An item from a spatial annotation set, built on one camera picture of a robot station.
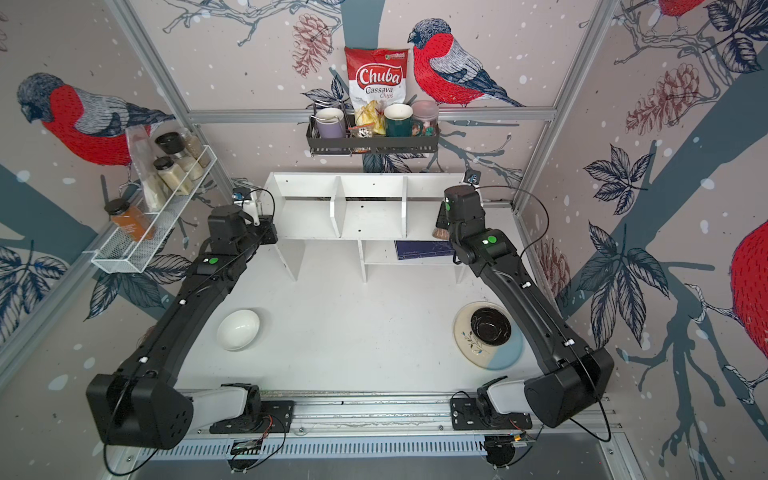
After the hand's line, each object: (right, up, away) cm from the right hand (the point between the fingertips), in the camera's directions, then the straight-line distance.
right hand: (454, 201), depth 76 cm
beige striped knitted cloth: (-5, -8, -8) cm, 13 cm away
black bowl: (+13, -36, +10) cm, 40 cm away
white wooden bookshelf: (-22, -1, +12) cm, 25 cm away
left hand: (-48, -2, +3) cm, 48 cm away
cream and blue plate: (+10, -43, +7) cm, 45 cm away
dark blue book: (-11, -13, +14) cm, 22 cm away
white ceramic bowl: (-62, -37, +10) cm, 72 cm away
